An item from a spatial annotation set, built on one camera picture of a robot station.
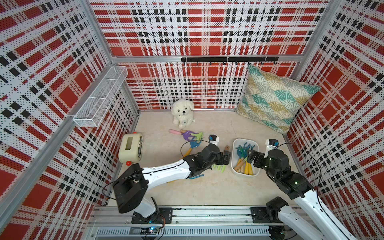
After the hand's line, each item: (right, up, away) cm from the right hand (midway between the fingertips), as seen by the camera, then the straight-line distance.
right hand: (257, 152), depth 76 cm
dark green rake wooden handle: (-3, -3, +16) cm, 16 cm away
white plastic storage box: (-6, -7, +20) cm, 22 cm away
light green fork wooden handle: (-16, -12, +15) cm, 25 cm away
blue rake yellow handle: (-35, 0, +25) cm, 42 cm away
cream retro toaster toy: (-71, 0, +13) cm, 72 cm away
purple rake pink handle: (-39, +8, +29) cm, 49 cm away
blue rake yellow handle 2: (-32, -16, +10) cm, 37 cm away
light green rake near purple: (-30, +7, +27) cm, 41 cm away
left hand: (-16, -1, +4) cm, 16 cm away
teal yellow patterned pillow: (+15, +29, +15) cm, 37 cm away
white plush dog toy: (-42, +24, +22) cm, 53 cm away
